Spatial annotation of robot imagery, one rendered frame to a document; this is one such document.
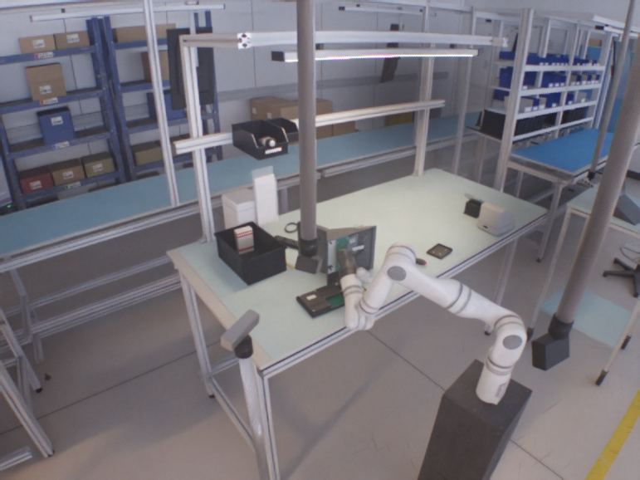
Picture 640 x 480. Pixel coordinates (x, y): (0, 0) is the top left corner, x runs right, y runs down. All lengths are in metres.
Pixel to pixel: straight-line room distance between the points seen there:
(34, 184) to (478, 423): 4.47
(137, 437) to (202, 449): 0.39
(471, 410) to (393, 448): 0.95
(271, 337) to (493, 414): 0.79
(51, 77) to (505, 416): 4.54
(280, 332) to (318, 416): 1.08
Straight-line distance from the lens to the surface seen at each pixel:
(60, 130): 4.73
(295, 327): 1.46
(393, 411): 2.50
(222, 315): 1.55
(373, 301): 1.30
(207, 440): 2.42
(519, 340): 1.32
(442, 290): 1.21
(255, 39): 1.46
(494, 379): 1.44
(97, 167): 4.87
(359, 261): 1.74
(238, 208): 1.88
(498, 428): 1.46
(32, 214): 3.10
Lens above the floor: 1.96
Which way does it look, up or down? 29 degrees down
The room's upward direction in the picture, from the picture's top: straight up
